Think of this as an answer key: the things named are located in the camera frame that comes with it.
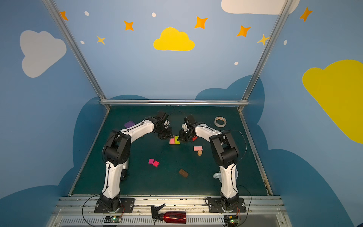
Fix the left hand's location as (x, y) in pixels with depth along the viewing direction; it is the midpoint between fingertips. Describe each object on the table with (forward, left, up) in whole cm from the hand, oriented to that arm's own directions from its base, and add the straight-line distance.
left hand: (174, 136), depth 97 cm
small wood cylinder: (-10, -18, -3) cm, 21 cm away
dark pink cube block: (-18, +11, -5) cm, 21 cm away
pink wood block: (-2, +1, -3) cm, 4 cm away
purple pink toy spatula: (+14, +37, -5) cm, 40 cm away
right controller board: (-47, -32, -6) cm, 57 cm away
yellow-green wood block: (-2, -2, -3) cm, 4 cm away
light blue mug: (-26, -26, 0) cm, 37 cm away
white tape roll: (+18, -36, -5) cm, 41 cm away
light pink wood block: (-7, -15, -4) cm, 17 cm away
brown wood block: (-23, -6, -5) cm, 25 cm away
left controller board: (-47, +29, -5) cm, 56 cm away
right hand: (-1, -3, -1) cm, 3 cm away
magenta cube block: (-17, +14, -3) cm, 22 cm away
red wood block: (+2, -15, -4) cm, 15 cm away
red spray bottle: (-46, -2, 0) cm, 46 cm away
